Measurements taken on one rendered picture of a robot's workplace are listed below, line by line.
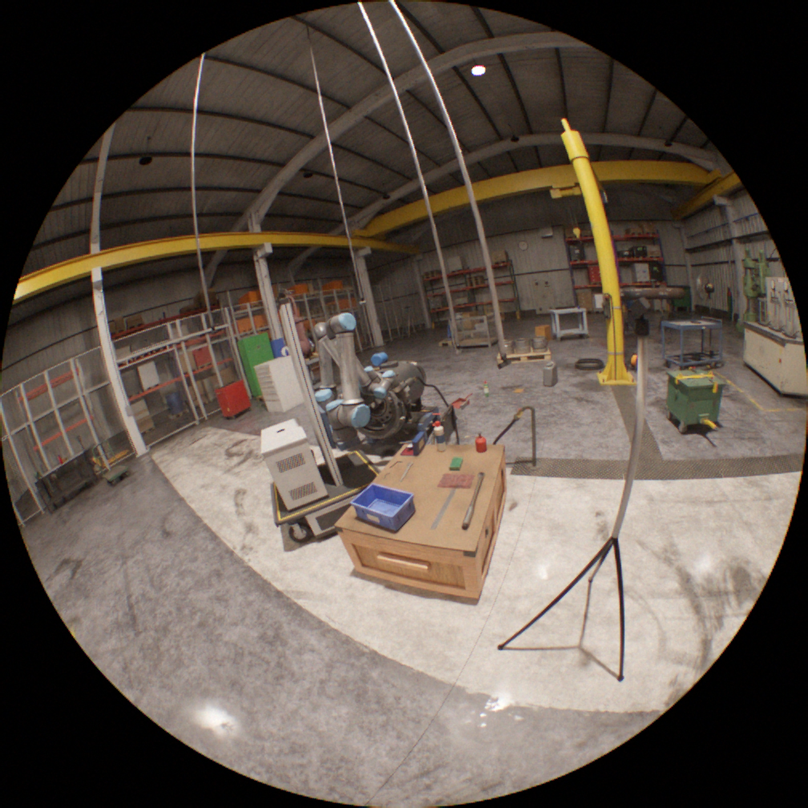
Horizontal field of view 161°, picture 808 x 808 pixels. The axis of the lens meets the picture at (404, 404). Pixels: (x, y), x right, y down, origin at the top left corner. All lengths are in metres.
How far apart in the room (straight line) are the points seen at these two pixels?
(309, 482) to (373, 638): 1.16
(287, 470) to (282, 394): 4.61
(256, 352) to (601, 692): 10.25
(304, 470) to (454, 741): 1.87
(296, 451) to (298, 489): 0.29
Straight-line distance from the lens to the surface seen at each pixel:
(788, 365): 5.54
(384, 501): 1.72
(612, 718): 1.59
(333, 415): 1.98
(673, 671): 1.75
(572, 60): 10.54
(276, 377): 6.52
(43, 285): 9.78
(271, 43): 8.04
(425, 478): 1.84
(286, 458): 2.04
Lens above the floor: 1.49
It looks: 18 degrees down
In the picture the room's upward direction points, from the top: 13 degrees counter-clockwise
